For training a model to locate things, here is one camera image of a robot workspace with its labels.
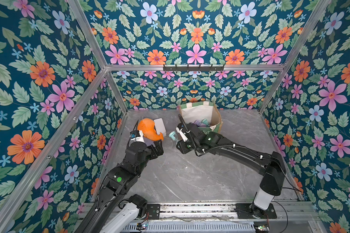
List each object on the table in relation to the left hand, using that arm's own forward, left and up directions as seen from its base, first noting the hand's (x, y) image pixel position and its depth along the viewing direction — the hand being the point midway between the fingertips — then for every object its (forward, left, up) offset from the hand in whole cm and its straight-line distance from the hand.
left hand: (157, 143), depth 69 cm
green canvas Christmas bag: (+30, -29, -14) cm, 44 cm away
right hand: (+5, -12, -8) cm, 15 cm away
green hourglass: (+8, -8, -5) cm, 12 cm away
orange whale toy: (+27, +12, -19) cm, 35 cm away
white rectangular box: (+29, +3, -23) cm, 37 cm away
